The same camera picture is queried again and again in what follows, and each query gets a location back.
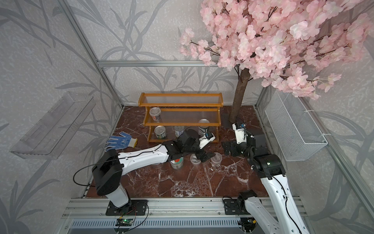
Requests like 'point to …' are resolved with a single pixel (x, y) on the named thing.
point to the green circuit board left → (124, 222)
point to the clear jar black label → (155, 112)
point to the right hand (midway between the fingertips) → (230, 139)
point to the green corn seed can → (160, 131)
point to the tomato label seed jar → (177, 164)
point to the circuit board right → (247, 224)
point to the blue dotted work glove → (117, 142)
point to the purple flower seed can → (178, 130)
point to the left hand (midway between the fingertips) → (210, 148)
